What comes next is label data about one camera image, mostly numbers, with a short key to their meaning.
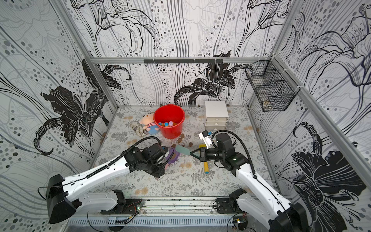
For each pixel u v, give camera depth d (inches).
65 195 15.3
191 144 37.8
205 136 26.6
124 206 26.0
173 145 37.7
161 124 34.7
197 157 27.0
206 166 33.7
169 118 35.6
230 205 27.9
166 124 33.3
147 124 39.7
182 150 28.4
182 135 39.8
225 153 22.7
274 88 35.1
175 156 31.0
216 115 37.3
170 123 33.2
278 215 15.3
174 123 34.0
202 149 26.4
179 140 38.8
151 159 22.1
